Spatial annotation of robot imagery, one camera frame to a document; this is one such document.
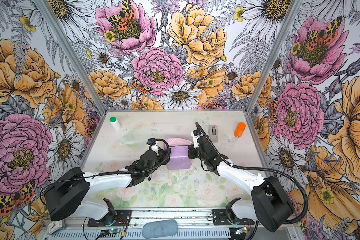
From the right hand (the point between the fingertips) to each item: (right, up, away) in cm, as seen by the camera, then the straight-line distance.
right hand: (189, 150), depth 86 cm
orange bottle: (+35, +11, +16) cm, 40 cm away
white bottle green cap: (-51, +16, +20) cm, 57 cm away
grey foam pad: (-14, -32, -17) cm, 39 cm away
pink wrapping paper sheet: (-6, -3, -4) cm, 8 cm away
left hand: (-12, -2, +1) cm, 12 cm away
